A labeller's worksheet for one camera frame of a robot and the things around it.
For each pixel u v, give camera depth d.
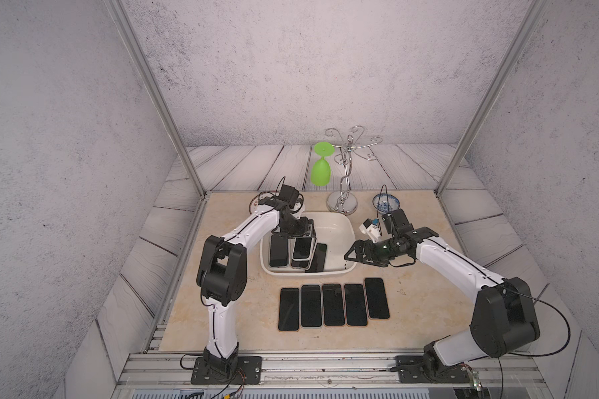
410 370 0.73
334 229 1.05
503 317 0.42
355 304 0.86
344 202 1.16
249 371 0.73
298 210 0.83
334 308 0.85
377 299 0.85
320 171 0.98
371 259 0.73
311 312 0.85
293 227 0.81
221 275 0.52
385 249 0.72
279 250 0.95
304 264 0.92
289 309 0.84
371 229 0.80
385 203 1.15
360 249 0.74
